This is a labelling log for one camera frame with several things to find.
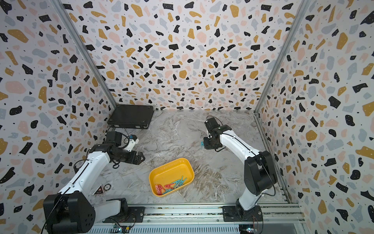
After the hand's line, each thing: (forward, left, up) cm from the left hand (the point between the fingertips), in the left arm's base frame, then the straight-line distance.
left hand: (137, 156), depth 83 cm
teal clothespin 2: (+14, -38, -10) cm, 41 cm away
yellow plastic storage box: (-8, -18, -12) cm, 23 cm away
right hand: (+7, -41, -1) cm, 41 cm away
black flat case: (+44, +19, -12) cm, 49 cm away
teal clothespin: (-11, -24, -10) cm, 28 cm away
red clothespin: (-15, -13, -10) cm, 22 cm away
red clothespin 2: (-13, -18, -10) cm, 25 cm away
